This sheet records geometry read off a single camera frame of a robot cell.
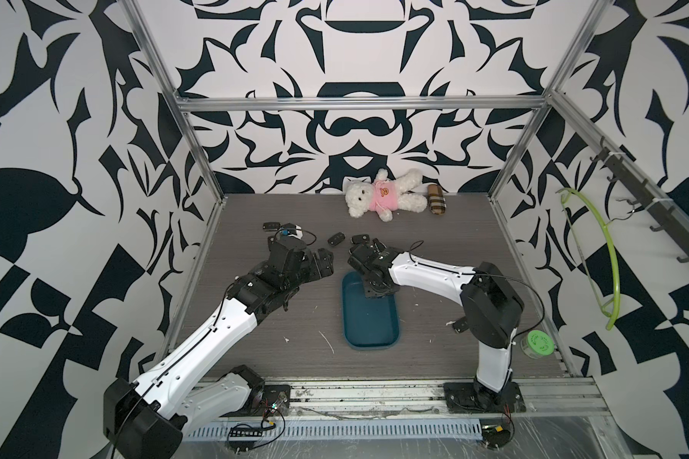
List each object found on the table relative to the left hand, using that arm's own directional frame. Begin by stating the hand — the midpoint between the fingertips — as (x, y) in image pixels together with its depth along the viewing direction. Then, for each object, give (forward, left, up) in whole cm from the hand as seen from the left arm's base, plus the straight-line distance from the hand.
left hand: (318, 253), depth 77 cm
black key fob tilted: (+19, -5, -21) cm, 29 cm away
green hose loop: (-20, -66, +3) cm, 69 cm away
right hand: (0, -17, -19) cm, 25 cm away
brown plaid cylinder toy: (+34, -45, -19) cm, 59 cm away
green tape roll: (-20, -59, -18) cm, 65 cm away
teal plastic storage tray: (-12, -13, -18) cm, 26 cm away
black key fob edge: (+19, -13, -21) cm, 31 cm away
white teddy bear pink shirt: (+35, -24, -15) cm, 45 cm away
